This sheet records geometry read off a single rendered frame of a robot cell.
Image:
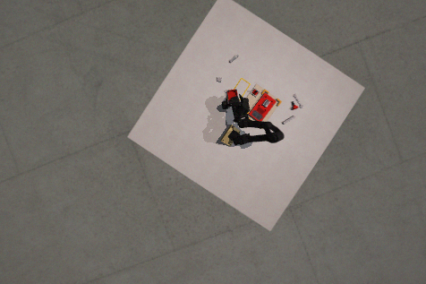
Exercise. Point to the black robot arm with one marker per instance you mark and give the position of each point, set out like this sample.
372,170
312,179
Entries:
240,113

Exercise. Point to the red hood shell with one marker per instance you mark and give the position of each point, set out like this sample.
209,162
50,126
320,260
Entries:
231,93

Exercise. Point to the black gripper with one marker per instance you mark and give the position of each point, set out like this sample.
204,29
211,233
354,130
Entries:
225,105

